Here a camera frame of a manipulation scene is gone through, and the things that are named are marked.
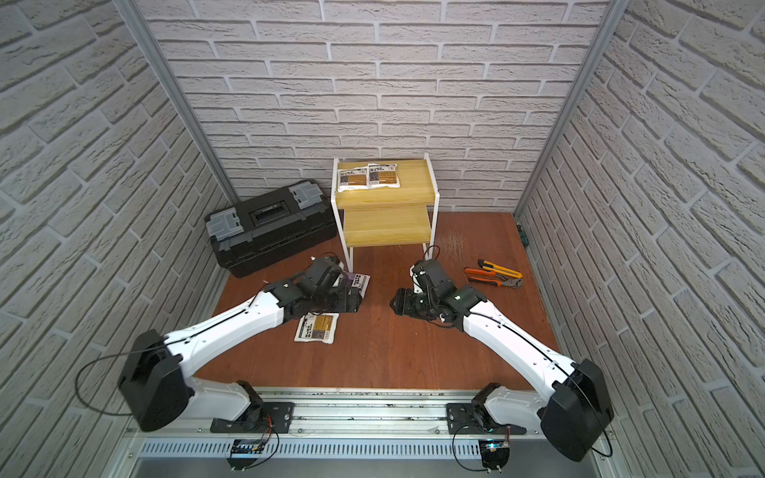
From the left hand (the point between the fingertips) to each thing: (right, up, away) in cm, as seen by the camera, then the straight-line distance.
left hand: (353, 296), depth 82 cm
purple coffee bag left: (0, +2, +18) cm, 18 cm away
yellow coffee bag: (-12, -10, +5) cm, 17 cm away
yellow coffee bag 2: (0, +33, -1) cm, 33 cm away
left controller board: (-26, -36, -10) cm, 45 cm away
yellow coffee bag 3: (+8, +35, +1) cm, 36 cm away
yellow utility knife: (+49, +6, +21) cm, 54 cm away
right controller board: (+36, -36, -12) cm, 52 cm away
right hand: (+14, -2, -3) cm, 14 cm away
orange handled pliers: (+49, +2, +18) cm, 52 cm away
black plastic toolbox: (-28, +20, +12) cm, 37 cm away
